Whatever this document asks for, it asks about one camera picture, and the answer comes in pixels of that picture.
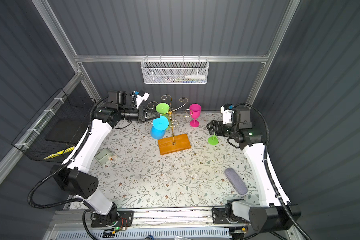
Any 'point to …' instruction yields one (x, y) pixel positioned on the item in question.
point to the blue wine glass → (159, 126)
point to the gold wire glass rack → (176, 142)
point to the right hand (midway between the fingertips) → (216, 126)
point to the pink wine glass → (195, 110)
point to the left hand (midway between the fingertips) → (159, 116)
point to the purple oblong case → (236, 181)
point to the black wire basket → (55, 131)
